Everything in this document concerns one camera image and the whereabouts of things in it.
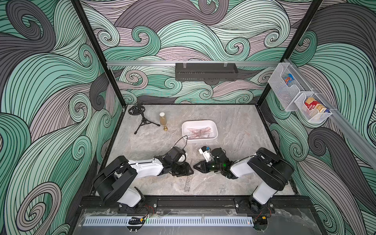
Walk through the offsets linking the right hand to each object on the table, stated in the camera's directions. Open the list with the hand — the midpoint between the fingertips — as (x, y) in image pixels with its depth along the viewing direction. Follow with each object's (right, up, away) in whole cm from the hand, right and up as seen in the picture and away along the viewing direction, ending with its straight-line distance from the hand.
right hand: (195, 166), depth 87 cm
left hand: (-2, -1, -5) cm, 6 cm away
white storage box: (+13, +18, +14) cm, 26 cm away
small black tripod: (-35, +35, -2) cm, 49 cm away
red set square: (+2, +19, +16) cm, 25 cm away
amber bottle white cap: (-22, +29, +15) cm, 40 cm away
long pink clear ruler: (-4, -5, -4) cm, 8 cm away
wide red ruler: (+4, +19, +15) cm, 24 cm away
